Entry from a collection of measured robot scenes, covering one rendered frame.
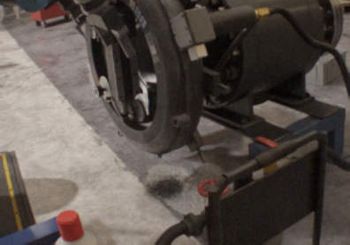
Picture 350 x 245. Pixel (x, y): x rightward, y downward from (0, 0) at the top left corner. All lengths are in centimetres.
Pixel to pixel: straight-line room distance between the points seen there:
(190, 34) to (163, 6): 17
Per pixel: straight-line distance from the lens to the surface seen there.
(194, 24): 129
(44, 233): 80
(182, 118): 144
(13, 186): 156
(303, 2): 192
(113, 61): 168
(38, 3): 106
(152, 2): 141
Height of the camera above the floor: 103
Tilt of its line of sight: 23 degrees down
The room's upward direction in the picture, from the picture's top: 6 degrees counter-clockwise
